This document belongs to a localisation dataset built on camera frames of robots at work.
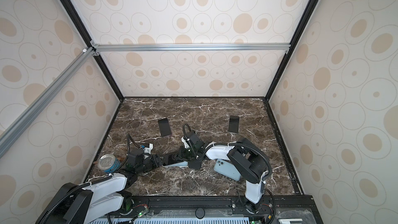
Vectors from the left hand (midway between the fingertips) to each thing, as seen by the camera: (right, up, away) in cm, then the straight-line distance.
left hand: (170, 157), depth 85 cm
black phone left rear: (-7, +15, +18) cm, 24 cm away
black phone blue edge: (-1, -2, +2) cm, 3 cm away
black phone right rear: (+39, +17, +17) cm, 46 cm away
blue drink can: (-29, -1, -8) cm, 30 cm away
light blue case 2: (+32, -6, +1) cm, 32 cm away
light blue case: (+7, -4, +1) cm, 8 cm away
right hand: (+3, -1, 0) cm, 3 cm away
